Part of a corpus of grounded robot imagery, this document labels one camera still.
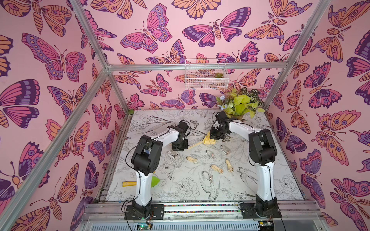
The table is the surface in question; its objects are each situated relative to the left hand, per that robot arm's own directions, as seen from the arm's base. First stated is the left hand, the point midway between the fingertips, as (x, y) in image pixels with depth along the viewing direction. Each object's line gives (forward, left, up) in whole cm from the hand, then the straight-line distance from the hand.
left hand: (185, 148), depth 98 cm
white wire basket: (+38, -14, +34) cm, 52 cm away
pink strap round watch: (-5, -17, +1) cm, 18 cm away
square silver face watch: (-18, -13, 0) cm, 22 cm away
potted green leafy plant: (+20, -35, +25) cm, 48 cm away
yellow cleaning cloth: (+4, -15, +4) cm, 16 cm away
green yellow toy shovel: (-21, +18, -1) cm, 28 cm away
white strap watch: (0, -27, 0) cm, 27 cm away
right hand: (+9, -18, +3) cm, 20 cm away
